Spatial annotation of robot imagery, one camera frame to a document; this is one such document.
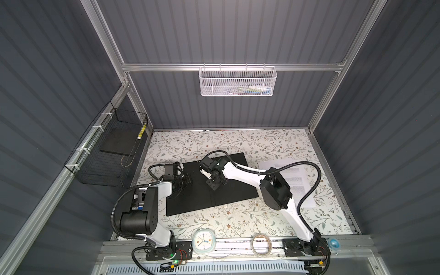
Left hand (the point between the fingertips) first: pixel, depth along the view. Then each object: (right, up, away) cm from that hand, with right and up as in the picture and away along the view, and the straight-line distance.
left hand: (191, 179), depth 95 cm
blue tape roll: (+68, -24, -20) cm, 75 cm away
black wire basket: (-33, +15, -22) cm, 42 cm away
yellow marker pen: (-21, +25, -14) cm, 36 cm away
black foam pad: (-28, +21, -19) cm, 40 cm away
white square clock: (+10, -22, -22) cm, 33 cm away
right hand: (+14, -3, -1) cm, 14 cm away
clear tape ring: (+31, -24, -22) cm, 45 cm away
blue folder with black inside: (+5, -7, -4) cm, 10 cm away
